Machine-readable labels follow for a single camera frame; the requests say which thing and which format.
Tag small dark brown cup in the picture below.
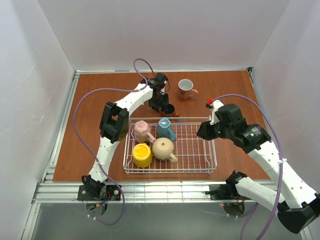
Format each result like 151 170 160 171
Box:
160 103 180 118

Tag white floral mug pink handle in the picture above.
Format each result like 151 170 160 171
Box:
178 79 198 100

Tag blue mug white inside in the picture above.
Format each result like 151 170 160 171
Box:
156 118 177 142

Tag pink faceted mug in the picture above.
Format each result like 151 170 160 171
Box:
133 120 156 144

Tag beige round mug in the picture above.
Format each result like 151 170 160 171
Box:
152 137 178 164

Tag yellow mug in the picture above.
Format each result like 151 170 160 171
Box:
132 143 152 168

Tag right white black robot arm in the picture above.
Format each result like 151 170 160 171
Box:
197 100 320 234

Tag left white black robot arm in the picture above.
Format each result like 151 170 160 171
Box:
81 72 169 200

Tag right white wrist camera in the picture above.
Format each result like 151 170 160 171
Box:
205 98 224 125

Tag white wire dish rack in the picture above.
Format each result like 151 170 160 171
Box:
123 116 217 175

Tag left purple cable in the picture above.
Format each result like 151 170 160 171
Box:
73 58 154 226

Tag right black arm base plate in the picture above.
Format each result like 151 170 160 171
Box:
204 183 249 201

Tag aluminium table frame rail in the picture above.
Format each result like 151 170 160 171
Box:
32 181 225 204

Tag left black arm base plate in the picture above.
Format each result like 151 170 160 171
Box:
77 185 122 202

